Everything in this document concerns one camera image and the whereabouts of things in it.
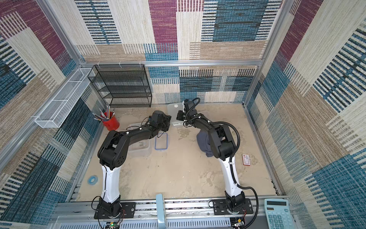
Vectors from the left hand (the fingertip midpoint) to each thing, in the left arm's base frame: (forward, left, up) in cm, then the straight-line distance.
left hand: (173, 117), depth 101 cm
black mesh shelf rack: (+26, +39, +8) cm, 48 cm away
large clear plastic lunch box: (-21, +19, -5) cm, 29 cm away
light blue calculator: (-56, -52, -8) cm, 77 cm away
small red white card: (-28, -45, -9) cm, 54 cm away
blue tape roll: (-38, +46, -10) cm, 61 cm away
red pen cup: (-2, +43, -4) cm, 43 cm away
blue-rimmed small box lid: (-13, +9, -9) cm, 18 cm away
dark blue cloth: (-17, -20, -5) cm, 27 cm away
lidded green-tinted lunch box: (+11, +1, -4) cm, 12 cm away
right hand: (+3, -5, -3) cm, 6 cm away
